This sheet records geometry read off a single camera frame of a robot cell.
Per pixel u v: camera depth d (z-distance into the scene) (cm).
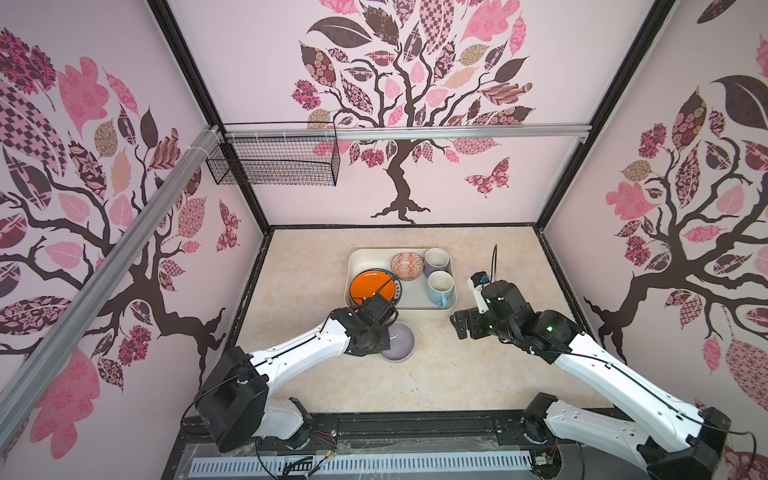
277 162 122
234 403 41
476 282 66
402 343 83
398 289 99
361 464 70
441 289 90
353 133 92
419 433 74
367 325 59
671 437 39
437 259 105
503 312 54
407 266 106
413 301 97
